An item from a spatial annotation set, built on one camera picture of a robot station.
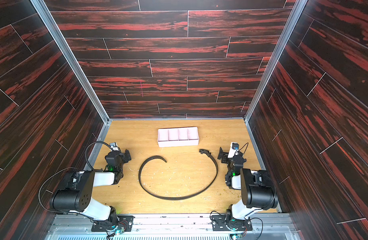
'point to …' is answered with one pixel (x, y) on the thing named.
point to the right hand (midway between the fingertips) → (232, 148)
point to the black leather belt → (204, 151)
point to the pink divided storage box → (178, 136)
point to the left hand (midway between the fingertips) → (120, 151)
